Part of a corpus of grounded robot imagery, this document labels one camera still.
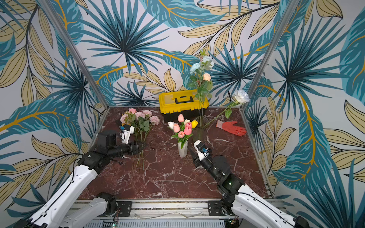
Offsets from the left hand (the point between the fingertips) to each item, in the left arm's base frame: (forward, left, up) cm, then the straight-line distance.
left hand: (144, 147), depth 73 cm
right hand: (0, -25, +3) cm, 25 cm away
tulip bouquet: (+7, -19, +7) cm, 22 cm away
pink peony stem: (+31, +21, -15) cm, 40 cm away
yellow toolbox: (+37, -12, -5) cm, 39 cm away
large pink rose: (+36, +17, -13) cm, 42 cm away
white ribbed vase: (+7, -20, -20) cm, 29 cm away
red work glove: (+31, -55, -22) cm, 67 cm away
